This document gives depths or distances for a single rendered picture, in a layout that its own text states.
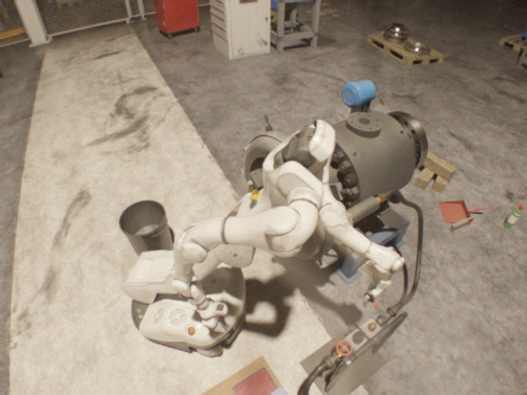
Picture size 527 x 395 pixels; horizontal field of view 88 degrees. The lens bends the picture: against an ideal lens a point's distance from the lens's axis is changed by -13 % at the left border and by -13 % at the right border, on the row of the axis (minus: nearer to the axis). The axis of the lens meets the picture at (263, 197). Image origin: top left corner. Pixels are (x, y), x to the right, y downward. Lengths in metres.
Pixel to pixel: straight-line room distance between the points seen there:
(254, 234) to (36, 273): 2.15
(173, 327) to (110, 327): 0.64
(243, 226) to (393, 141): 1.33
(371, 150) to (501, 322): 1.47
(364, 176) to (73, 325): 1.99
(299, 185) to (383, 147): 1.11
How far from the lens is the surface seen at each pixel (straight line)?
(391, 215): 2.33
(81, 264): 2.57
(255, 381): 1.42
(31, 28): 8.48
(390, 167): 1.90
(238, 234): 0.81
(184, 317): 1.69
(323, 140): 0.83
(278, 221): 0.75
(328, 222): 1.18
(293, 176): 0.81
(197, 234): 0.88
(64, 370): 2.24
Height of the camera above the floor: 1.86
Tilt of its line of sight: 45 degrees down
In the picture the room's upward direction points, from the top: straight up
